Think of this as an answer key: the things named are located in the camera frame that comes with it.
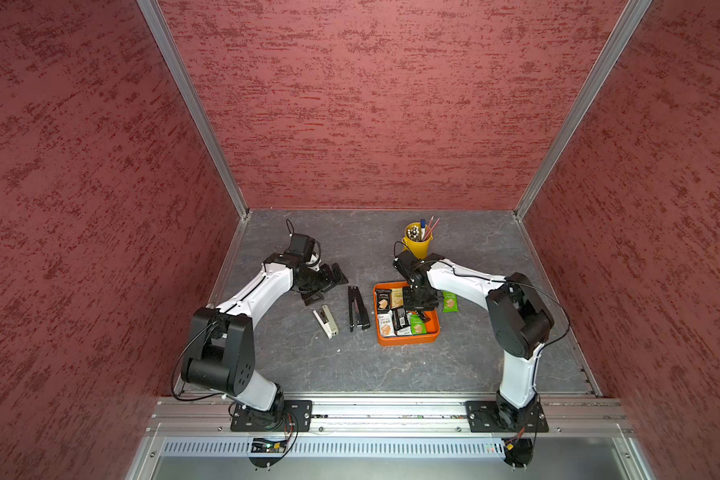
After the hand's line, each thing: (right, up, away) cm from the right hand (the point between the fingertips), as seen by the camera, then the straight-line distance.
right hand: (416, 312), depth 92 cm
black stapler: (-18, 0, -2) cm, 18 cm away
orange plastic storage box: (+5, -4, -2) cm, 7 cm away
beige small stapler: (-28, -2, -3) cm, 28 cm away
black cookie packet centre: (-5, -2, -5) cm, 7 cm away
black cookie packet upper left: (-10, +4, 0) cm, 11 cm away
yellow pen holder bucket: (+3, +20, +12) cm, 23 cm away
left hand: (-25, +7, -5) cm, 26 cm away
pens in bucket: (+4, +25, +11) cm, 28 cm away
